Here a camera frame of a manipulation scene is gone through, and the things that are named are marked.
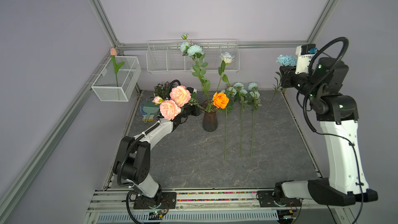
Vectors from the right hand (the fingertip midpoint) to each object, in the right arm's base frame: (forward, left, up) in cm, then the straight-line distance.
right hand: (283, 66), depth 60 cm
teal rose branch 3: (+21, -5, -46) cm, 50 cm away
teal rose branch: (+30, +11, -47) cm, 57 cm away
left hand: (+3, +30, -28) cm, 42 cm away
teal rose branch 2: (+30, +3, -47) cm, 56 cm away
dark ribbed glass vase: (+3, +28, -42) cm, 51 cm away
